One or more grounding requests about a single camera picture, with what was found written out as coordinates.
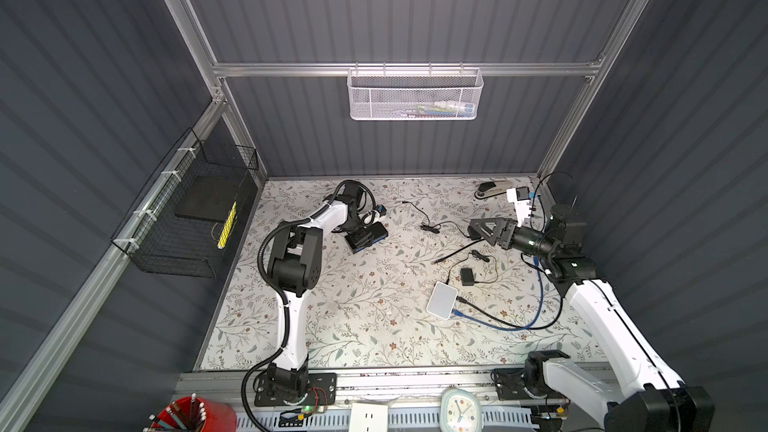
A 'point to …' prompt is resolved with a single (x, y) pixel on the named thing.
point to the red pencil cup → (193, 414)
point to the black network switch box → (378, 230)
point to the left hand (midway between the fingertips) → (361, 234)
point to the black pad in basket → (210, 197)
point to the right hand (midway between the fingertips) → (480, 227)
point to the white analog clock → (460, 411)
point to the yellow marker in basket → (227, 227)
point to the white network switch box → (442, 300)
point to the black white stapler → (492, 188)
